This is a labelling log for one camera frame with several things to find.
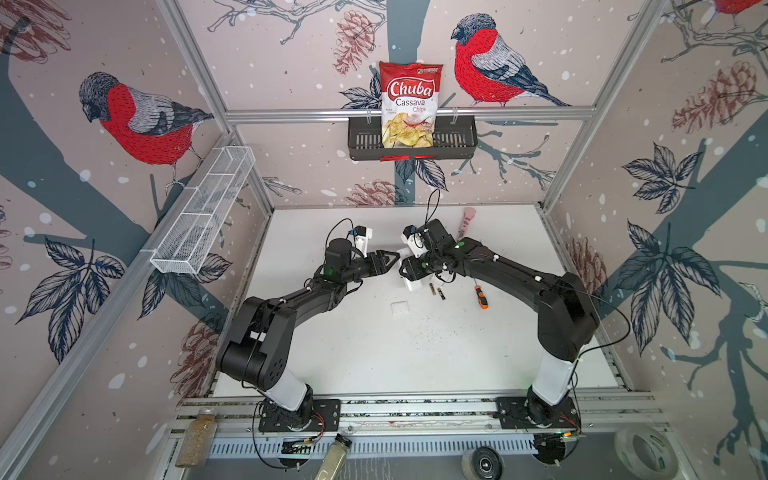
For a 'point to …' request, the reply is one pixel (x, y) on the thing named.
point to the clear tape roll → (646, 452)
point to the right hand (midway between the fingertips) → (402, 273)
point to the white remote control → (412, 286)
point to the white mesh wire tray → (184, 245)
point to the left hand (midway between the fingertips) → (395, 258)
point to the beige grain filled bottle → (334, 458)
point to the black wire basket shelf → (451, 140)
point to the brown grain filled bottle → (197, 440)
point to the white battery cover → (401, 307)
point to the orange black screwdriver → (481, 297)
